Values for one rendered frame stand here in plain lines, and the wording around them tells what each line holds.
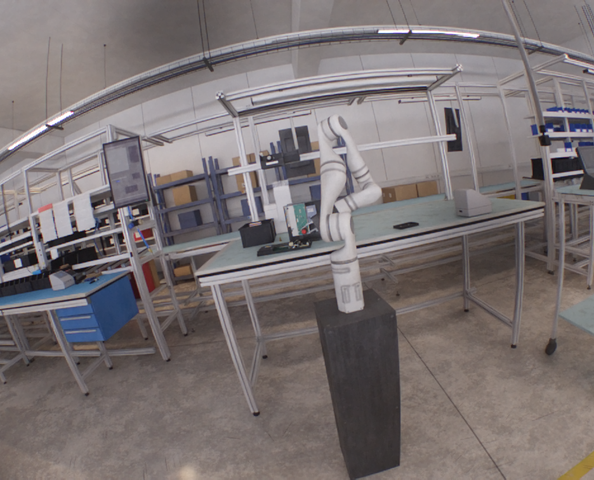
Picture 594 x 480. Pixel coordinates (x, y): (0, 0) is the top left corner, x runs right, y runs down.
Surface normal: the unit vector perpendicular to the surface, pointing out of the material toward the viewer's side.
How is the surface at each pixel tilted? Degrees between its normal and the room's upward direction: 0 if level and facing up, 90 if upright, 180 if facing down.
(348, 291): 90
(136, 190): 101
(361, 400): 90
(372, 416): 90
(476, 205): 90
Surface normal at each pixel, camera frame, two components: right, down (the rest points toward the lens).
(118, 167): 0.46, 0.25
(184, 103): 0.02, 0.17
